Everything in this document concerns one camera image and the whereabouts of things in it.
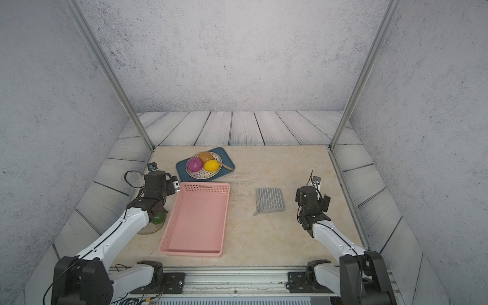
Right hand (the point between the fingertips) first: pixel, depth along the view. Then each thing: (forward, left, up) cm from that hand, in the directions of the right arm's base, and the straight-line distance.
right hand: (315, 191), depth 87 cm
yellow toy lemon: (+21, +52, -7) cm, 56 cm away
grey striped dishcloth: (+1, +21, -10) cm, 23 cm away
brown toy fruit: (+26, +55, -5) cm, 62 cm away
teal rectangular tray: (+23, +71, -10) cm, 75 cm away
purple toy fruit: (+20, +60, -4) cm, 64 cm away
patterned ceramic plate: (+17, +56, -10) cm, 59 cm away
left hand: (+2, +66, +6) cm, 67 cm away
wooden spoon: (+23, +45, -9) cm, 52 cm away
